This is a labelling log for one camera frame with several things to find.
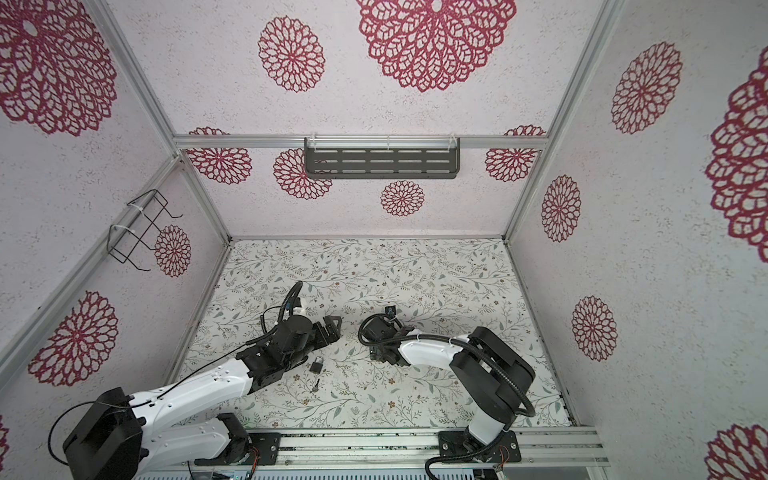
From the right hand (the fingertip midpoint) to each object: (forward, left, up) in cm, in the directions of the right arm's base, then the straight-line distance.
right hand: (388, 342), depth 91 cm
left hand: (-1, +16, +10) cm, 19 cm away
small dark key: (-14, +20, 0) cm, 25 cm away
